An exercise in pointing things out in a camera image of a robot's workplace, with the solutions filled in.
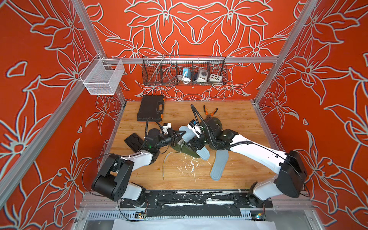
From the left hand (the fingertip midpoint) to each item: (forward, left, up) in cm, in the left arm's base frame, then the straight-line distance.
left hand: (186, 132), depth 77 cm
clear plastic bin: (+33, +58, +11) cm, 68 cm away
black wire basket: (+45, +20, +10) cm, 50 cm away
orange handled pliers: (+31, -18, -18) cm, 40 cm away
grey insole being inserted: (-8, -10, -7) cm, 14 cm away
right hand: (-3, -1, -3) cm, 5 cm away
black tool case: (+31, +30, -15) cm, 45 cm away
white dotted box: (+38, -17, +10) cm, 43 cm away
